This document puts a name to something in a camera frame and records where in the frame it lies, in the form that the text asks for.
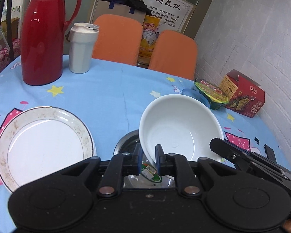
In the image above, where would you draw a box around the stainless steel bowl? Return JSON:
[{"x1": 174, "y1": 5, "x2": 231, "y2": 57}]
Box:
[{"x1": 113, "y1": 130, "x2": 175, "y2": 189}]

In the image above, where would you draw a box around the white ribbed bowl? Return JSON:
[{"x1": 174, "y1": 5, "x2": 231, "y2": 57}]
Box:
[{"x1": 139, "y1": 94, "x2": 224, "y2": 167}]

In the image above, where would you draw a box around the blue translucent plastic bowl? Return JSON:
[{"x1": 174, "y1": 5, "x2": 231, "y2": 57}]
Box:
[{"x1": 181, "y1": 88, "x2": 210, "y2": 108}]

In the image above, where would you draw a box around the white plate with blue rim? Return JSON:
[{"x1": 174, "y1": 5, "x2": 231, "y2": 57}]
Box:
[{"x1": 0, "y1": 106, "x2": 97, "y2": 192}]

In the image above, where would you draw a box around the blue cartoon tablecloth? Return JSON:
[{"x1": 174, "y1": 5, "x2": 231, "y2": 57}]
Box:
[{"x1": 0, "y1": 56, "x2": 291, "y2": 232}]

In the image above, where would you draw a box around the red cracker box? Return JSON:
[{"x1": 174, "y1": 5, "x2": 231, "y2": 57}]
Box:
[{"x1": 219, "y1": 70, "x2": 265, "y2": 118}]

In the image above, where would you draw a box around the green instant noodle bowl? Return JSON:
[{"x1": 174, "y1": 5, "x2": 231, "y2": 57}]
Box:
[{"x1": 194, "y1": 78, "x2": 229, "y2": 110}]

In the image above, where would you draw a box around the right orange chair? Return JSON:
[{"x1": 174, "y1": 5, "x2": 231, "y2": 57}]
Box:
[{"x1": 148, "y1": 30, "x2": 197, "y2": 80}]

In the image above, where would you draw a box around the orange chair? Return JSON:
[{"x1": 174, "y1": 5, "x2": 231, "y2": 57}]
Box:
[
  {"x1": 92, "y1": 14, "x2": 143, "y2": 66},
  {"x1": 148, "y1": 30, "x2": 197, "y2": 80}
]

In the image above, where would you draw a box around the left orange chair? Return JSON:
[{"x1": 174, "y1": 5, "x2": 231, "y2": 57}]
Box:
[{"x1": 92, "y1": 14, "x2": 143, "y2": 66}]

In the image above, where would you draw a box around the white tumbler cup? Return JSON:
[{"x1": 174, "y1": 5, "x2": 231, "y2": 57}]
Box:
[{"x1": 69, "y1": 23, "x2": 99, "y2": 74}]

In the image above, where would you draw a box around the yellow snack bag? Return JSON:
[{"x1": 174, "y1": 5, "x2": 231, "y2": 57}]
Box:
[{"x1": 137, "y1": 15, "x2": 161, "y2": 65}]

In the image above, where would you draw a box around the white poster with text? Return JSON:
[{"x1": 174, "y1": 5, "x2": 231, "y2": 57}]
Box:
[{"x1": 91, "y1": 0, "x2": 197, "y2": 33}]

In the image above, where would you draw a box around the brown cardboard box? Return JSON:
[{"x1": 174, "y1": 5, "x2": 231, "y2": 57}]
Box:
[{"x1": 88, "y1": 0, "x2": 146, "y2": 26}]

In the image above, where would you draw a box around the red thermos jug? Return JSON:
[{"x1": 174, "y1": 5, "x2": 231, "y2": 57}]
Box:
[{"x1": 20, "y1": 0, "x2": 82, "y2": 86}]

